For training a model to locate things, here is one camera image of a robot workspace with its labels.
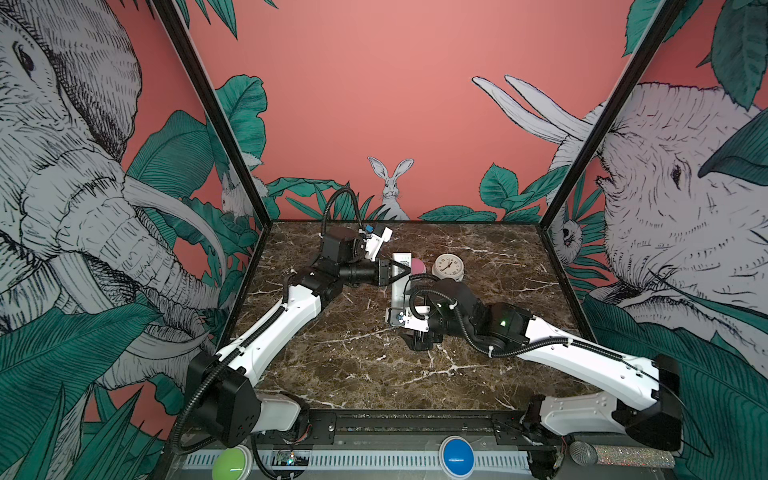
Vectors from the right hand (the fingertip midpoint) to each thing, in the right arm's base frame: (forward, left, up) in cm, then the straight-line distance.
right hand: (401, 308), depth 68 cm
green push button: (-28, +39, -22) cm, 53 cm away
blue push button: (-27, -13, -23) cm, 38 cm away
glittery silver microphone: (-26, -42, -21) cm, 54 cm away
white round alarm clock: (+28, -17, -22) cm, 40 cm away
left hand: (+9, -1, +4) cm, 10 cm away
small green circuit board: (-27, +27, -24) cm, 45 cm away
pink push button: (+32, -7, -27) cm, 42 cm away
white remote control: (+5, +1, +2) cm, 5 cm away
